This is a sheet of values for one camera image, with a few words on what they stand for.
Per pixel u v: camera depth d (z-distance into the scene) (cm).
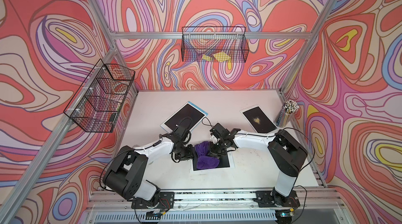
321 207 75
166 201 72
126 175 43
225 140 69
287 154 48
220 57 91
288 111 88
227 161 85
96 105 74
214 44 96
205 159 80
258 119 104
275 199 65
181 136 72
